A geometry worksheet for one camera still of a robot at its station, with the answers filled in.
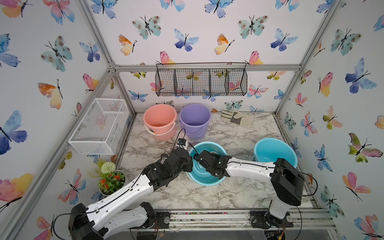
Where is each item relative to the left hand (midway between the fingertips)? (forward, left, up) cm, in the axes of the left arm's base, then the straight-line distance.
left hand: (192, 157), depth 75 cm
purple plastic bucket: (+29, -2, -3) cm, 29 cm away
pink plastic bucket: (+32, +22, -7) cm, 39 cm away
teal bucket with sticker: (-2, -4, -17) cm, 18 cm away
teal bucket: (+5, -41, -3) cm, 41 cm away
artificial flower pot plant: (-10, +38, -3) cm, 40 cm away
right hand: (+5, -13, -10) cm, 17 cm away
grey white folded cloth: (+44, -34, -19) cm, 59 cm away
